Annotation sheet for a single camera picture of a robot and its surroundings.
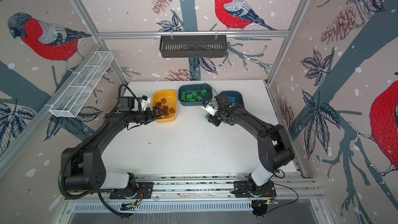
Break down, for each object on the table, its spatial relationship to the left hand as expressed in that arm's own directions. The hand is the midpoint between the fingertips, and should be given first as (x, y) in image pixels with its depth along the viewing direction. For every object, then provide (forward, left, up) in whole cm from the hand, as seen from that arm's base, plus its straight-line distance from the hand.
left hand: (159, 114), depth 83 cm
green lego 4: (+3, -27, -6) cm, 27 cm away
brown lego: (+21, +4, -14) cm, 26 cm away
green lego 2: (+24, -14, -15) cm, 32 cm away
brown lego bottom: (+13, -2, -15) cm, 20 cm away
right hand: (+2, -29, -7) cm, 30 cm away
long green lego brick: (+25, -10, -15) cm, 30 cm away
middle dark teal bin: (+35, -18, -16) cm, 42 cm away
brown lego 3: (+14, +2, -14) cm, 20 cm away
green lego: (+25, -18, -14) cm, 34 cm away
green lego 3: (+28, -25, -14) cm, 40 cm away
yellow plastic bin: (+21, +2, -14) cm, 26 cm away
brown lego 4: (-2, -1, +5) cm, 5 cm away
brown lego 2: (+18, +7, -15) cm, 25 cm away
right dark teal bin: (+20, -48, -9) cm, 53 cm away
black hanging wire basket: (+48, -18, +12) cm, 53 cm away
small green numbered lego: (+24, -22, -15) cm, 35 cm away
